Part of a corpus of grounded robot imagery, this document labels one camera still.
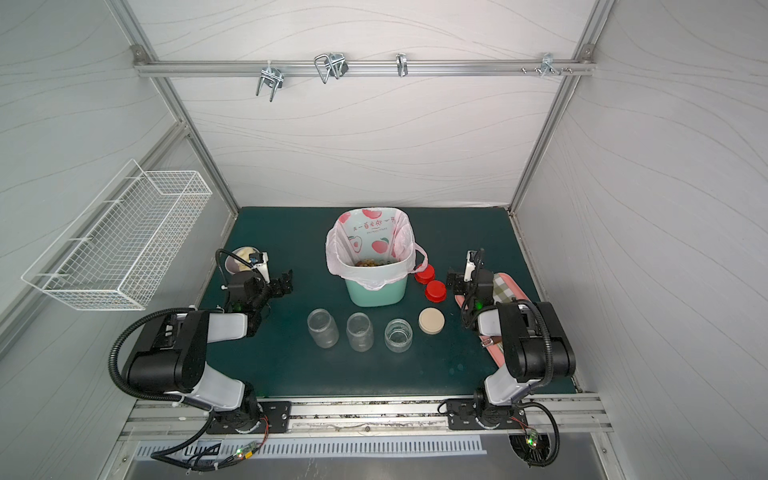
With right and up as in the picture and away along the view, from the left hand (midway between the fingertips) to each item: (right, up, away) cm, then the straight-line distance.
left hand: (278, 271), depth 94 cm
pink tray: (+78, -8, +2) cm, 79 cm away
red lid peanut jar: (+18, -13, -17) cm, 28 cm away
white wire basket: (-27, +8, -26) cm, 39 cm away
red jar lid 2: (+51, -7, +2) cm, 52 cm away
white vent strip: (-3, -40, -24) cm, 47 cm away
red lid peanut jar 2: (+28, -13, -17) cm, 36 cm away
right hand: (+61, +1, +1) cm, 61 cm away
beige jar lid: (+48, -15, -5) cm, 51 cm away
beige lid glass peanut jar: (+38, -18, -7) cm, 43 cm away
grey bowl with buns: (-15, +2, +1) cm, 15 cm away
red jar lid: (+48, -2, +4) cm, 48 cm away
